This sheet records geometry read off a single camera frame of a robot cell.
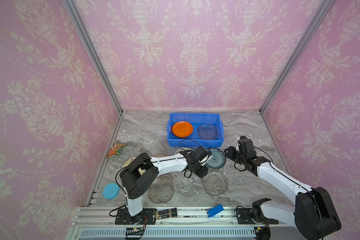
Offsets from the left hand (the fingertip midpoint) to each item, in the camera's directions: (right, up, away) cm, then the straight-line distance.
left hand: (204, 172), depth 86 cm
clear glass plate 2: (-10, -7, -2) cm, 12 cm away
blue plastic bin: (-3, +32, +28) cm, 42 cm away
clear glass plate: (-24, -9, -2) cm, 26 cm away
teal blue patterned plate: (+10, +5, +9) cm, 14 cm away
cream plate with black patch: (-12, +12, +11) cm, 21 cm away
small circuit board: (-36, -25, -13) cm, 46 cm away
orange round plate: (-13, +25, +21) cm, 35 cm away
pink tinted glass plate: (+5, +23, +23) cm, 33 cm away
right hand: (+13, +12, +2) cm, 18 cm away
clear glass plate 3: (+6, -6, -1) cm, 8 cm away
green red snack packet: (-55, +12, +9) cm, 57 cm away
